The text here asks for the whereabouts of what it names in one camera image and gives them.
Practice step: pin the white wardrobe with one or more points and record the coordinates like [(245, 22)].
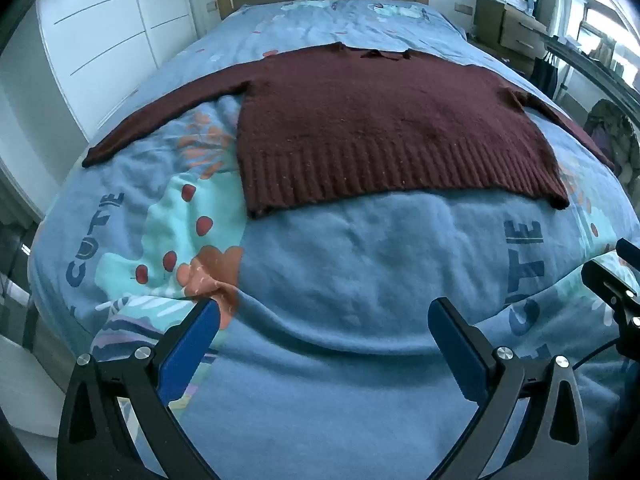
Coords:
[(100, 25)]

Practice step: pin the patterned cloth pile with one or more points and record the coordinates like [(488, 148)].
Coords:
[(612, 135)]

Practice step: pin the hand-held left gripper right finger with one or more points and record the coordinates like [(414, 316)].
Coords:
[(457, 352)]

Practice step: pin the maroon knitted sweater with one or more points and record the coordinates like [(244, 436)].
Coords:
[(375, 125)]

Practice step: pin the window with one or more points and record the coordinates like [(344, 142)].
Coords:
[(595, 15)]

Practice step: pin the wooden dresser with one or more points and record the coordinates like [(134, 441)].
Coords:
[(520, 30)]

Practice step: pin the wall socket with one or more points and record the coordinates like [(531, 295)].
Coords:
[(464, 9), (211, 6)]

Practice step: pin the blue printed blanket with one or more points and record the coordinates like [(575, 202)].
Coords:
[(350, 285)]

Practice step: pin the black bag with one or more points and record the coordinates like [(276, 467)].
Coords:
[(545, 75)]

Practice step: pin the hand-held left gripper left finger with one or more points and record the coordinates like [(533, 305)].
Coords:
[(192, 352)]

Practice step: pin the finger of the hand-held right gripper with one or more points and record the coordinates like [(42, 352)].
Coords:
[(629, 249), (607, 282)]

